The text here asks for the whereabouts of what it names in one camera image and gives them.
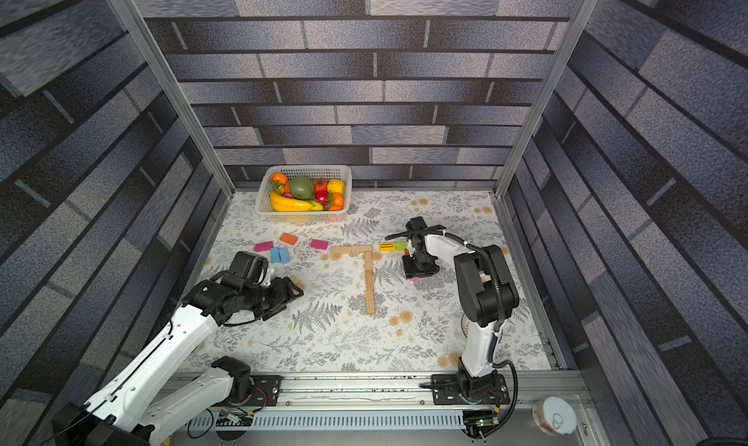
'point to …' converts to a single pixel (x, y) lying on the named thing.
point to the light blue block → (275, 255)
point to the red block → (406, 252)
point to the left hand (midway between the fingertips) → (298, 296)
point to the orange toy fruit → (280, 176)
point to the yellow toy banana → (280, 203)
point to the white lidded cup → (554, 416)
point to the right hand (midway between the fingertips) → (413, 273)
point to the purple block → (264, 245)
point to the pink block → (415, 278)
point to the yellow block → (387, 246)
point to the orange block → (289, 239)
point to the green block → (401, 245)
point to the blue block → (284, 255)
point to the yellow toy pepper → (336, 186)
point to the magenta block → (319, 244)
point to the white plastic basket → (336, 205)
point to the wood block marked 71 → (369, 281)
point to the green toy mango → (301, 187)
